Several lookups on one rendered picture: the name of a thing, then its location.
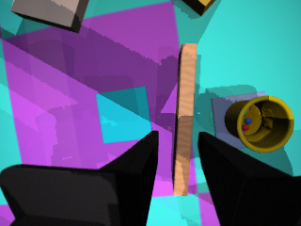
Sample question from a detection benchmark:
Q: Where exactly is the yellow rectangular block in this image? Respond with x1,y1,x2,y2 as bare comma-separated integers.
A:
182,0,216,16

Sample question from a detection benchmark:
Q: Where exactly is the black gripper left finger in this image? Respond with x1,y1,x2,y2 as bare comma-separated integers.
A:
0,130,159,226

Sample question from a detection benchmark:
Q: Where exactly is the brown wooden beam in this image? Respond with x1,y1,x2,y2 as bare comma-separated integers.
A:
172,43,197,196

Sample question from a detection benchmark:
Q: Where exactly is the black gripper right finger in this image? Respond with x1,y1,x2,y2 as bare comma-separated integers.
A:
198,132,301,226

